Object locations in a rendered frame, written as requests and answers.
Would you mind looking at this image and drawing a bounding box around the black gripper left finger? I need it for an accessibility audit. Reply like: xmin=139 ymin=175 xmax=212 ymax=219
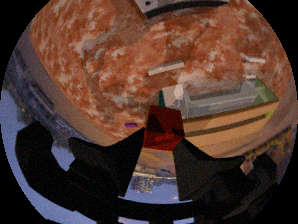
xmin=68 ymin=128 xmax=145 ymax=197

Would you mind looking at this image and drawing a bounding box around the small purple block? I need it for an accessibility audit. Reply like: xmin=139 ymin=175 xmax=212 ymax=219
xmin=125 ymin=123 xmax=137 ymax=128

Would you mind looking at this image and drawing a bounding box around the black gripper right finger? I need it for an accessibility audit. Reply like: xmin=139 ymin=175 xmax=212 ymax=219
xmin=173 ymin=139 xmax=246 ymax=201

